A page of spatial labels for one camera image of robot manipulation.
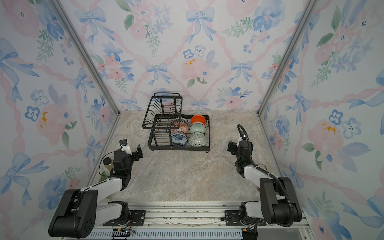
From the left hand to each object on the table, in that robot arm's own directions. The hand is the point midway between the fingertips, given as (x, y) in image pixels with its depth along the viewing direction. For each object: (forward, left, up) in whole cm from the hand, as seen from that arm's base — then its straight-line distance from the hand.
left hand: (131, 145), depth 88 cm
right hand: (+4, -65, -1) cm, 65 cm away
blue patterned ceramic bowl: (+10, -27, -8) cm, 30 cm away
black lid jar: (-10, +11, -1) cm, 15 cm away
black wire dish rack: (+30, -14, -1) cm, 33 cm away
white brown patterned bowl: (+23, -25, -3) cm, 34 cm away
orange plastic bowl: (+25, -40, -3) cm, 47 cm away
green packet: (-16, +14, -9) cm, 23 cm away
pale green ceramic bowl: (+20, -39, -7) cm, 44 cm away
